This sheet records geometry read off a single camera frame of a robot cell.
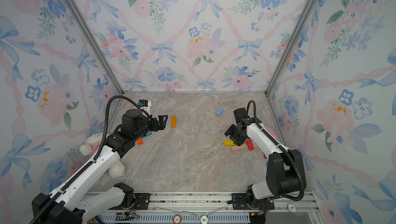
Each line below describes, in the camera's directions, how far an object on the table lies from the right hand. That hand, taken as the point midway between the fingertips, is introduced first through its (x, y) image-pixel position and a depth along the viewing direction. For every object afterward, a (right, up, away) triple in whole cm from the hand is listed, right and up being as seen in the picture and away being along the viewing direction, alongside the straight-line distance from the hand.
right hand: (229, 136), depth 88 cm
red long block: (+13, -6, +5) cm, 15 cm away
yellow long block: (+1, -5, +5) cm, 7 cm away
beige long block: (+5, -7, +4) cm, 10 cm away
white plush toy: (-73, -4, -8) cm, 73 cm away
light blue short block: (-3, +13, +20) cm, 24 cm away
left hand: (-36, +13, -11) cm, 40 cm away
